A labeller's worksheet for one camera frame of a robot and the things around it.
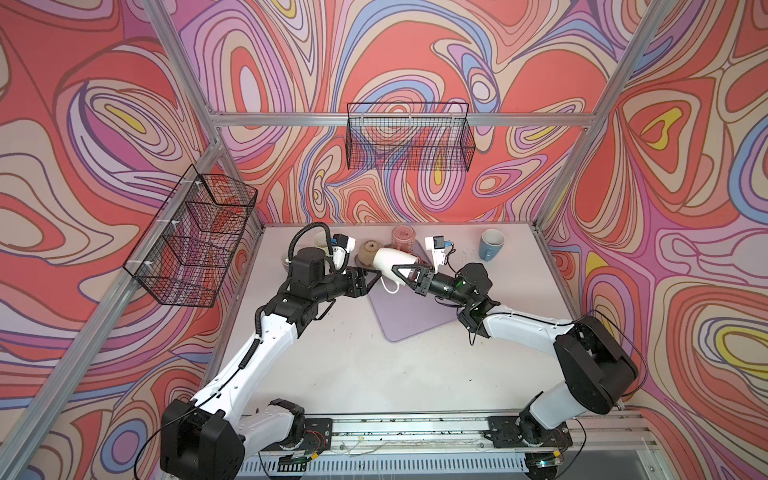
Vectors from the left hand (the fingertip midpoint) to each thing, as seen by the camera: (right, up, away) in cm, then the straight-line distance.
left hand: (377, 273), depth 74 cm
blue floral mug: (+39, +8, +28) cm, 49 cm away
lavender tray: (+9, -14, +19) cm, 25 cm away
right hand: (+4, -1, 0) cm, 4 cm away
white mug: (+2, +4, +1) cm, 4 cm away
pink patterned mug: (+8, +10, +28) cm, 31 cm away
